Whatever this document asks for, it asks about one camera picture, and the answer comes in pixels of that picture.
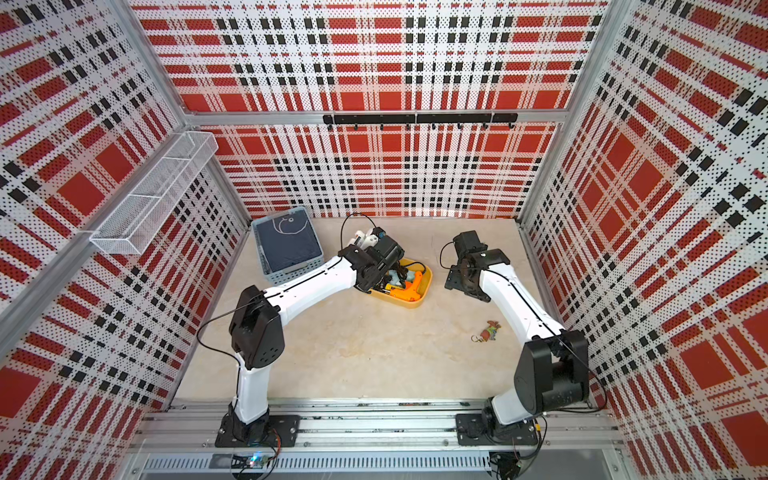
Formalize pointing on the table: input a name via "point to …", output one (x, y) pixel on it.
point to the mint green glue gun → (396, 280)
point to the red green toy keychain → (488, 333)
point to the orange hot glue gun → (411, 290)
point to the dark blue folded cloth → (288, 240)
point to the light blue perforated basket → (281, 277)
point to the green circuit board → (254, 462)
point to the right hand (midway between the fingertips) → (470, 285)
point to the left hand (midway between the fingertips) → (349, 253)
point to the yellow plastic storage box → (382, 289)
